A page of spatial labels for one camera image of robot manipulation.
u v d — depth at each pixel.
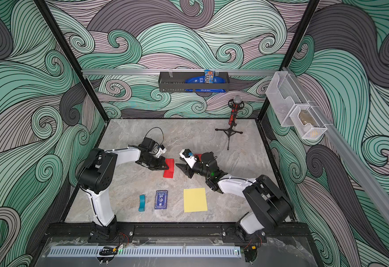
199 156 0.69
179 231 0.75
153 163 0.85
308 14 0.73
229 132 1.05
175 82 0.95
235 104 0.97
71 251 0.70
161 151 0.92
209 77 0.90
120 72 1.65
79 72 0.93
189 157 0.70
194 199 0.84
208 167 0.65
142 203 0.82
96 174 0.51
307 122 0.66
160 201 0.81
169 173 0.93
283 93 0.78
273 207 0.43
